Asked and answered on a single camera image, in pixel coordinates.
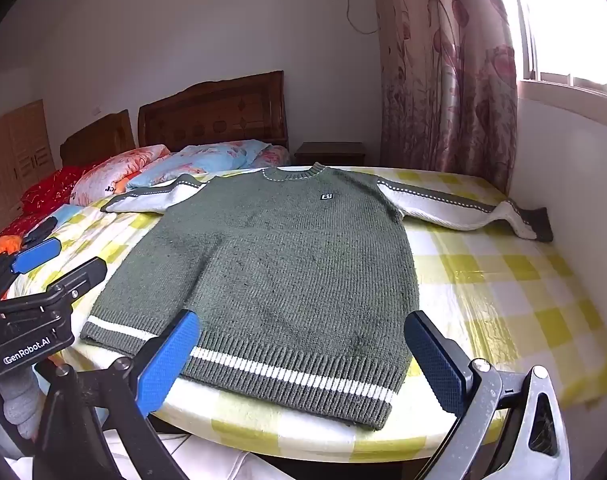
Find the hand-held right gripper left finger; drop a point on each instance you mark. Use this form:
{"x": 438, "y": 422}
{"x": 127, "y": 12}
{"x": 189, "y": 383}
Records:
{"x": 167, "y": 362}

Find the small wooden headboard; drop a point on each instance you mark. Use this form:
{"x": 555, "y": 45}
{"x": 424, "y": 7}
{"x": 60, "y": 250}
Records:
{"x": 98, "y": 140}

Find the dark wooden nightstand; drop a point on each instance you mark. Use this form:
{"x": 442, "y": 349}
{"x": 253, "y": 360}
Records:
{"x": 331, "y": 152}

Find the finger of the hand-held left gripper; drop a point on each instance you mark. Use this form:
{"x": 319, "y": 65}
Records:
{"x": 35, "y": 255}
{"x": 39, "y": 231}

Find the pink floral curtain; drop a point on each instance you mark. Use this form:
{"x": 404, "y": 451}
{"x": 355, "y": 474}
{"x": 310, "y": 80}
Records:
{"x": 443, "y": 70}

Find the window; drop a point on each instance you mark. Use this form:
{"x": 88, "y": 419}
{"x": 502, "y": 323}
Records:
{"x": 568, "y": 20}

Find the yellow checked bed sheet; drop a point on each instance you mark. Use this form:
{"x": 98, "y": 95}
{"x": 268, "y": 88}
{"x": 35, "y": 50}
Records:
{"x": 508, "y": 305}

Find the green knitted sweater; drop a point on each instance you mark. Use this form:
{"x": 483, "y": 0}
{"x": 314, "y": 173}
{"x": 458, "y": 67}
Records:
{"x": 283, "y": 270}

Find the orange floral pillow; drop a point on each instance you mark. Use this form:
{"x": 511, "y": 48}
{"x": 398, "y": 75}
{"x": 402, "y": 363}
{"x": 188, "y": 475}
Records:
{"x": 110, "y": 172}

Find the person's left hand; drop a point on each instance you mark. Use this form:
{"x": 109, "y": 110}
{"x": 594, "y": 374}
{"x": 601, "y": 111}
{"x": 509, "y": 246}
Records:
{"x": 17, "y": 405}

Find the light wooden wardrobe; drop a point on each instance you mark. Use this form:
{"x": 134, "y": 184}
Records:
{"x": 13, "y": 170}

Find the blue floral quilt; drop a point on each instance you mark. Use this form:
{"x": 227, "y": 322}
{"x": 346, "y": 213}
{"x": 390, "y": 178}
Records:
{"x": 208, "y": 157}

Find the white padded cloth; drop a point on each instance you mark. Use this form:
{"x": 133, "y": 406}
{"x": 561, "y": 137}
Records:
{"x": 203, "y": 460}

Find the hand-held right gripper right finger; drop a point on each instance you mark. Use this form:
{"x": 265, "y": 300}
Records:
{"x": 438, "y": 366}

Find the red patterned blanket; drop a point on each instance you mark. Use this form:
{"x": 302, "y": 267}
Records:
{"x": 48, "y": 187}

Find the large wooden headboard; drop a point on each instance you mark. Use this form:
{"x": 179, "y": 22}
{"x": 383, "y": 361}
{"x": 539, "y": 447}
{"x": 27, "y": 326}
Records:
{"x": 213, "y": 115}

